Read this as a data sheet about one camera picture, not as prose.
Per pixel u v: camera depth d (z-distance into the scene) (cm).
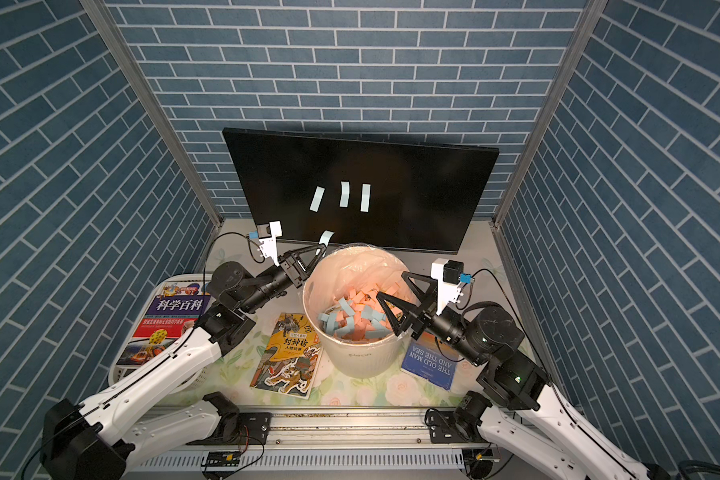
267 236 58
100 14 70
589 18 72
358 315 79
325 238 63
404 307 48
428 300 52
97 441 38
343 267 78
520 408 44
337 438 73
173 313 82
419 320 49
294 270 57
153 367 46
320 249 63
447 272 48
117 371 76
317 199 75
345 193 73
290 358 84
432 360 84
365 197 75
